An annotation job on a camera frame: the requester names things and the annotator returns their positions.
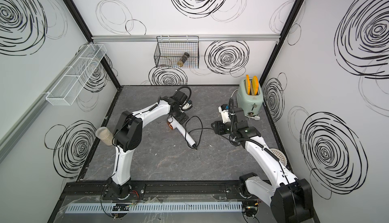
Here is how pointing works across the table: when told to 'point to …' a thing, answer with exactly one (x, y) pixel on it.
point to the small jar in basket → (183, 60)
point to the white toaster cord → (233, 93)
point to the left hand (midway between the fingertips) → (179, 115)
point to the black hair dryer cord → (201, 128)
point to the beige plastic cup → (105, 135)
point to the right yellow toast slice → (255, 84)
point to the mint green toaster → (250, 96)
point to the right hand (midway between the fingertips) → (218, 123)
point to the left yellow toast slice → (248, 84)
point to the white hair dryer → (172, 124)
